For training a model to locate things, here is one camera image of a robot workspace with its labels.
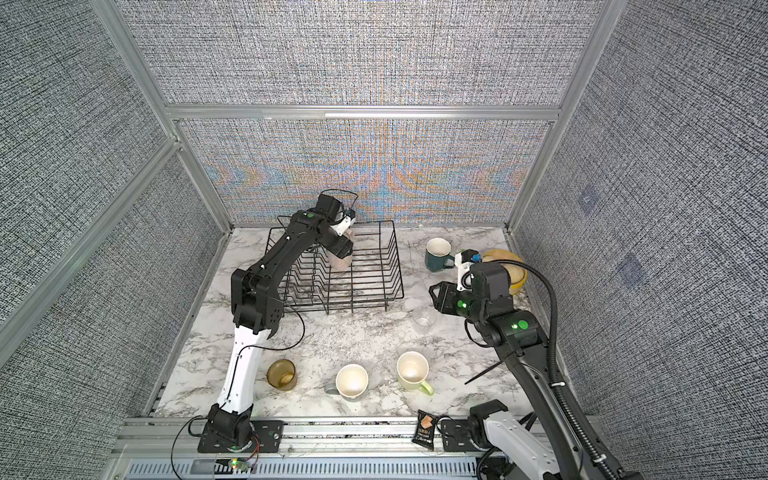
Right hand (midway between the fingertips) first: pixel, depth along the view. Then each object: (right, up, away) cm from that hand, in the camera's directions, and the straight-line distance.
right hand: (438, 283), depth 71 cm
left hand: (-26, +12, +29) cm, 41 cm away
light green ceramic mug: (-5, -26, +12) cm, 29 cm away
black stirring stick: (+14, -27, +12) cm, 33 cm away
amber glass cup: (-41, -26, +10) cm, 49 cm away
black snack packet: (-3, -37, +2) cm, 37 cm away
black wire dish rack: (-19, -1, +32) cm, 37 cm away
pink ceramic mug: (-27, +3, +31) cm, 42 cm away
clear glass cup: (-1, -13, +21) cm, 25 cm away
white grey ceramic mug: (-22, -29, +11) cm, 38 cm away
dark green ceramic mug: (+5, +7, +26) cm, 27 cm away
